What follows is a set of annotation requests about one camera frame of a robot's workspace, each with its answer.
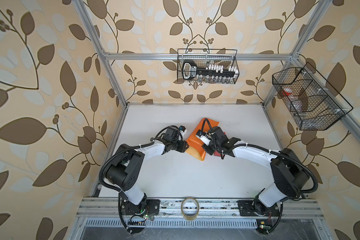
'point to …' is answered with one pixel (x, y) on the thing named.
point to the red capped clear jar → (287, 91)
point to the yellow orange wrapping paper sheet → (195, 144)
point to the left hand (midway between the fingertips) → (186, 143)
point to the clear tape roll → (193, 216)
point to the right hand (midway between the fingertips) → (205, 144)
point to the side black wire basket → (314, 104)
